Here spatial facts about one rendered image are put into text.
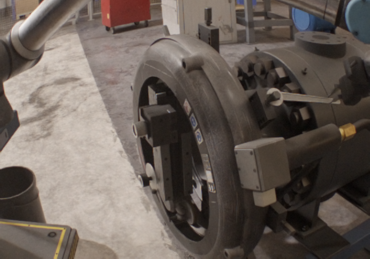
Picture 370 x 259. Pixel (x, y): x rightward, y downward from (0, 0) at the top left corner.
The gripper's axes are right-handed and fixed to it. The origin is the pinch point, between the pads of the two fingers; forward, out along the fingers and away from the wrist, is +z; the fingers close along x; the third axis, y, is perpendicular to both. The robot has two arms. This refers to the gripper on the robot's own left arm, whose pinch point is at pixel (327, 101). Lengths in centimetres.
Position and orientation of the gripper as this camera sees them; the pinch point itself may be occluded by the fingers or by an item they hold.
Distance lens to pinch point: 109.2
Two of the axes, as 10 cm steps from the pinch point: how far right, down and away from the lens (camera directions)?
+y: 9.5, 0.3, 3.1
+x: -0.8, -9.3, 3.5
